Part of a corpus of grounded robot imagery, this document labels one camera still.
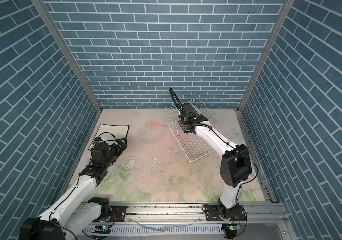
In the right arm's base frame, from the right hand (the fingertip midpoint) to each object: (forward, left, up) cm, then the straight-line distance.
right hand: (186, 118), depth 90 cm
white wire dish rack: (-9, -4, -17) cm, 19 cm away
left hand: (-17, +34, -4) cm, 39 cm away
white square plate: (-19, +38, +8) cm, 43 cm away
